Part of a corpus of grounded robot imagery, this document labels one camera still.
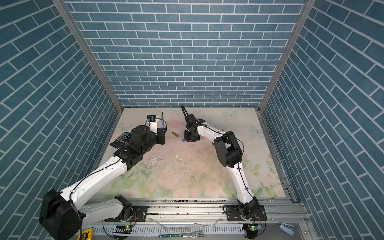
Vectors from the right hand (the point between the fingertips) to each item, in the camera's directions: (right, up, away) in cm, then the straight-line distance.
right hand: (185, 138), depth 102 cm
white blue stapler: (+51, -39, -33) cm, 72 cm away
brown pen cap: (-8, +3, +4) cm, 9 cm away
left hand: (-8, +8, -24) cm, 26 cm away
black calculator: (-42, -1, -2) cm, 42 cm away
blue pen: (-9, +11, -27) cm, 30 cm away
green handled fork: (+7, -41, -34) cm, 54 cm away
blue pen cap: (-2, -1, 0) cm, 2 cm away
